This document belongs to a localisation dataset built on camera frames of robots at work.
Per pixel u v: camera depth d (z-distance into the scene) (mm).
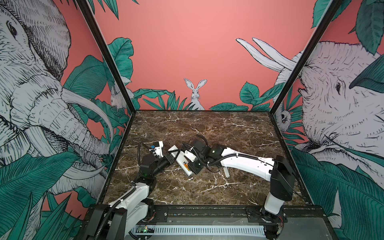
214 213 752
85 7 691
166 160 720
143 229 697
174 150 785
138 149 982
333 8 693
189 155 682
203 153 604
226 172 881
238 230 701
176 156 778
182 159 778
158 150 759
